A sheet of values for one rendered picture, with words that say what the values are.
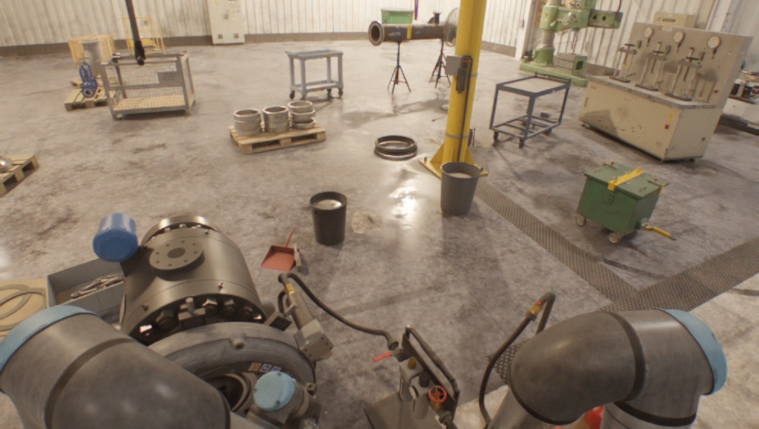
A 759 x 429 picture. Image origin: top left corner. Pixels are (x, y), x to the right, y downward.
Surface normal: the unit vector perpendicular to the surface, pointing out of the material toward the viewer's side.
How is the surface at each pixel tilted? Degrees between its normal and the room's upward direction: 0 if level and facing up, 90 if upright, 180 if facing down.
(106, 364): 12
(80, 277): 90
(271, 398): 19
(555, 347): 45
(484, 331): 0
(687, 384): 68
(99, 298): 90
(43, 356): 25
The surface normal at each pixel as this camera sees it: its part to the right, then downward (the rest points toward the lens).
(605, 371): -0.33, -0.14
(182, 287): 0.02, -0.88
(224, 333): 0.29, -0.90
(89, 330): 0.20, -0.98
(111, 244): 0.49, 0.43
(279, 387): -0.11, -0.69
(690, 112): 0.22, 0.47
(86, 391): 0.11, -0.54
